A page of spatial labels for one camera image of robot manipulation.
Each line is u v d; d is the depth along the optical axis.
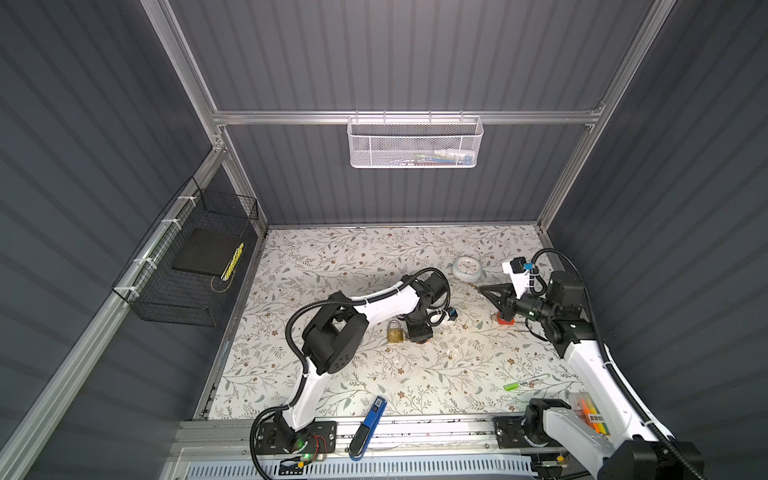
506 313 0.68
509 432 0.74
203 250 0.76
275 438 0.70
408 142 1.24
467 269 1.04
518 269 0.66
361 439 0.70
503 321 0.94
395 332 0.91
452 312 0.83
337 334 0.53
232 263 0.74
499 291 0.71
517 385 0.81
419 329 0.81
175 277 0.72
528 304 0.68
